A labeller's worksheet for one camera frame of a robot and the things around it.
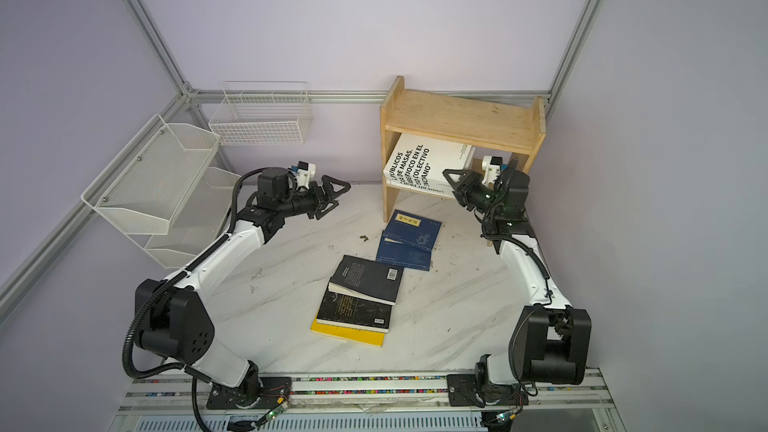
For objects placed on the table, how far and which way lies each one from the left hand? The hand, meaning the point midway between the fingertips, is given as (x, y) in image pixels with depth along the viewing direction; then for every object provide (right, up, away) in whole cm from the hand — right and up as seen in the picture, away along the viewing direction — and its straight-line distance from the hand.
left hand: (344, 193), depth 79 cm
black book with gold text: (-1, -33, +5) cm, 34 cm away
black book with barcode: (+5, -26, +13) cm, 29 cm away
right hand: (+26, +4, -4) cm, 27 cm away
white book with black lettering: (+22, +10, +1) cm, 24 cm away
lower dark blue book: (+17, -19, +19) cm, 32 cm away
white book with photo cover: (+22, +2, +9) cm, 24 cm away
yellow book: (+1, -39, +3) cm, 39 cm away
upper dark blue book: (+20, -11, +26) cm, 35 cm away
